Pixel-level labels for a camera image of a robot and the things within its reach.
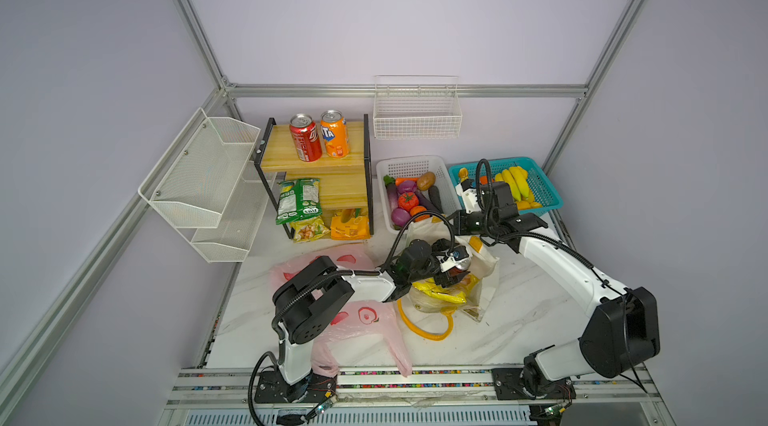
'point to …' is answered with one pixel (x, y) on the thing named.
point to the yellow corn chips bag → (310, 229)
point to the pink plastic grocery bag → (366, 321)
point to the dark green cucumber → (434, 196)
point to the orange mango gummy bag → (357, 228)
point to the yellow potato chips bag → (454, 293)
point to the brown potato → (426, 180)
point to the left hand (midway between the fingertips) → (460, 255)
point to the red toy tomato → (408, 200)
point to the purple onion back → (408, 186)
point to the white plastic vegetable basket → (414, 167)
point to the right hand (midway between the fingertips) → (444, 218)
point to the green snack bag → (298, 200)
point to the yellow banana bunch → (517, 178)
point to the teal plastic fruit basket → (542, 188)
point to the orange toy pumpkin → (417, 209)
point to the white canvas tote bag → (482, 260)
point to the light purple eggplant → (392, 190)
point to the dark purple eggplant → (427, 204)
